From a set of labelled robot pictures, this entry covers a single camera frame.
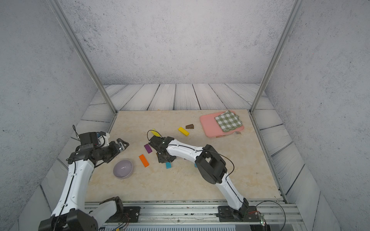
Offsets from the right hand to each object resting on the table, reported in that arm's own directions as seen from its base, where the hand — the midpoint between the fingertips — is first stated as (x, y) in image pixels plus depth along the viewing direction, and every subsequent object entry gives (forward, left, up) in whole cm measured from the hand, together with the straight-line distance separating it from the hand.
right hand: (165, 159), depth 90 cm
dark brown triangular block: (+29, -15, -3) cm, 33 cm away
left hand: (0, +20, +15) cm, 25 cm away
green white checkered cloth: (+34, -44, -3) cm, 56 cm away
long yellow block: (+7, +4, +17) cm, 19 cm away
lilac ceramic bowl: (-5, +26, -2) cm, 26 cm away
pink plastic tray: (+28, -30, -5) cm, 41 cm away
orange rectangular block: (+1, +14, -3) cm, 15 cm away
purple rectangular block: (+10, +14, -3) cm, 17 cm away
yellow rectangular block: (+24, -10, -3) cm, 27 cm away
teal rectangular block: (-3, -2, -2) cm, 4 cm away
